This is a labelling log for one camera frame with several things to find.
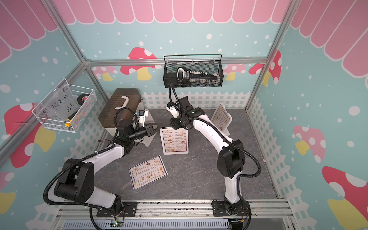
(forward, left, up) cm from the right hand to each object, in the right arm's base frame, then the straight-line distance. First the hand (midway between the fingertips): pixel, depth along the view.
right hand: (172, 122), depth 85 cm
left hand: (-5, +5, +2) cm, 7 cm away
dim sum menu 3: (+8, -31, -7) cm, 33 cm away
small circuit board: (-48, +28, -23) cm, 60 cm away
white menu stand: (-9, -8, -20) cm, 23 cm away
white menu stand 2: (-1, +18, -17) cm, 25 cm away
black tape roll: (+7, +50, +14) cm, 52 cm away
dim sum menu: (-7, -1, -9) cm, 11 cm away
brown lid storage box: (+23, +33, 0) cm, 40 cm away
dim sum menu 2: (-22, +16, -21) cm, 34 cm away
